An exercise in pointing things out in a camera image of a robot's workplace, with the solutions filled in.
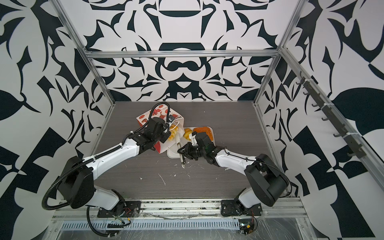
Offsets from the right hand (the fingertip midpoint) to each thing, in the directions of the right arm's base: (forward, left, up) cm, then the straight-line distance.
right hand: (178, 151), depth 81 cm
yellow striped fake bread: (+18, -4, -8) cm, 20 cm away
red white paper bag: (+10, +1, +10) cm, 14 cm away
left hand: (+14, +8, +6) cm, 17 cm away
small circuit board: (-33, -32, -14) cm, 48 cm away
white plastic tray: (+3, +4, -8) cm, 9 cm away
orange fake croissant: (+20, -16, -9) cm, 27 cm away
